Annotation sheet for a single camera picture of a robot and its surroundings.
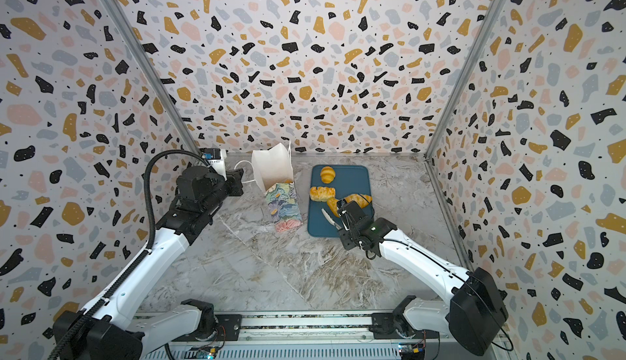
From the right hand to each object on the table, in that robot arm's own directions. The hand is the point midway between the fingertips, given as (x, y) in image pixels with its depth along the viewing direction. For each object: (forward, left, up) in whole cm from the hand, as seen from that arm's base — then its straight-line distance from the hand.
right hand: (346, 227), depth 83 cm
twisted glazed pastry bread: (+20, +9, -9) cm, 24 cm away
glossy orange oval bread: (+14, +5, -7) cm, 17 cm away
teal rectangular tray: (+32, -3, -13) cm, 35 cm away
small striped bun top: (+31, +7, -9) cm, 33 cm away
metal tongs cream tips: (+2, +4, -2) cm, 5 cm away
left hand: (+10, +33, +20) cm, 40 cm away
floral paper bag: (+23, +28, +5) cm, 36 cm away
